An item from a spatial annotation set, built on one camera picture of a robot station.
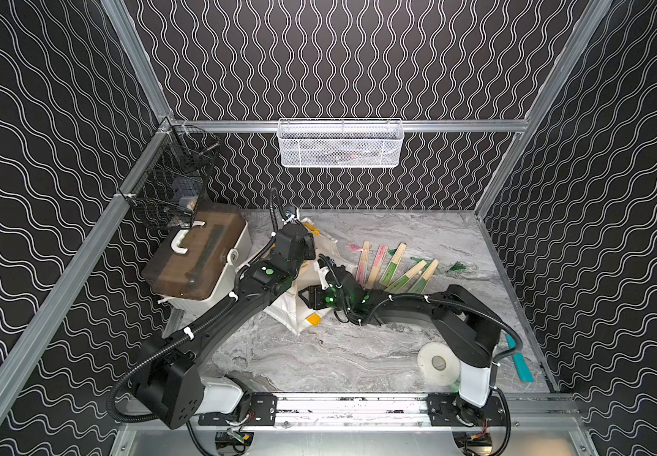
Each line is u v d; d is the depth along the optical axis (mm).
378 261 1037
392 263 1033
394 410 761
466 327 500
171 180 920
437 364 814
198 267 899
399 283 979
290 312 781
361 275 1004
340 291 684
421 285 971
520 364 818
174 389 399
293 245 596
